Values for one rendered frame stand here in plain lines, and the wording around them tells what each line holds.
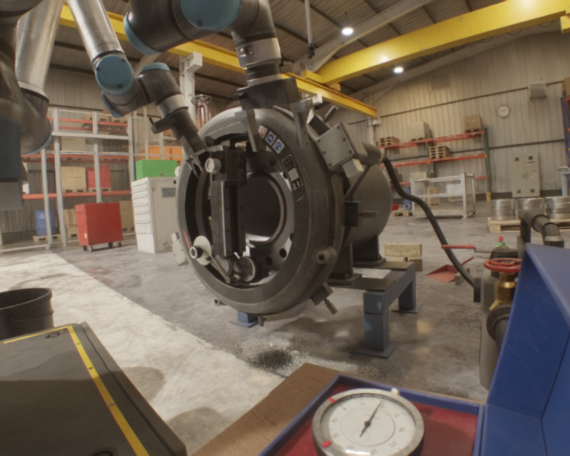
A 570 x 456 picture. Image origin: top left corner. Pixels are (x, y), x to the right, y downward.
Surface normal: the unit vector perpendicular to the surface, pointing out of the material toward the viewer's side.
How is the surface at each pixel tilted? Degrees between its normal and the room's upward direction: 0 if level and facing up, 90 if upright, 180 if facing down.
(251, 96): 113
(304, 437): 0
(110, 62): 95
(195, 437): 0
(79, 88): 90
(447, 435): 0
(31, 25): 92
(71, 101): 90
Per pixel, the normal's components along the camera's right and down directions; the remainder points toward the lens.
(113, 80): 0.44, 0.11
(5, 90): 0.84, -0.02
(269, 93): -0.51, 0.48
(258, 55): 0.05, 0.45
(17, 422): -0.07, -1.00
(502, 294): -0.83, 0.09
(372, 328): -0.56, 0.08
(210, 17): -0.17, 0.47
